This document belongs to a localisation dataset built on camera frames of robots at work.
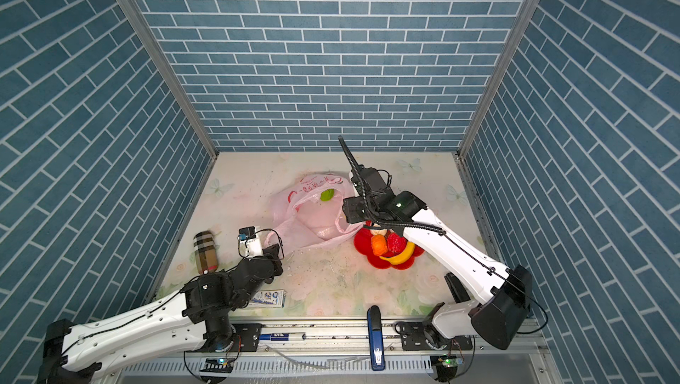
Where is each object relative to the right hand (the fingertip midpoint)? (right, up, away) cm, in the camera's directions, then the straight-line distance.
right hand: (352, 206), depth 76 cm
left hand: (-18, -13, -1) cm, 22 cm away
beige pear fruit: (+10, -10, +15) cm, 21 cm away
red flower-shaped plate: (+4, -15, +13) cm, 20 cm away
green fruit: (-10, +2, +26) cm, 28 cm away
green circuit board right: (+27, -42, -5) cm, 50 cm away
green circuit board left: (-37, -44, -4) cm, 57 cm away
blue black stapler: (+6, -35, -5) cm, 36 cm away
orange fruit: (+9, -14, +10) cm, 20 cm away
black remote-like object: (+32, -26, +4) cm, 41 cm away
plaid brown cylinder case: (-49, -16, +11) cm, 53 cm away
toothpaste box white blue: (-25, -28, +3) cm, 38 cm away
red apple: (+15, -14, +11) cm, 23 cm away
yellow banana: (+17, -17, +9) cm, 26 cm away
